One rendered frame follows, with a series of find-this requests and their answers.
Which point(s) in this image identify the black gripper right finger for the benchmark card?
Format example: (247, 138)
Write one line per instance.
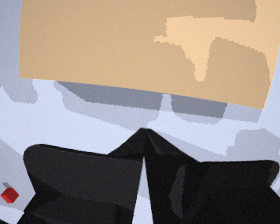
(178, 184)

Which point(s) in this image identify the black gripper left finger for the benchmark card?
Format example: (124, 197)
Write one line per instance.
(110, 178)

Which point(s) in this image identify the red square block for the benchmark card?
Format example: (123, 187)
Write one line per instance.
(9, 195)

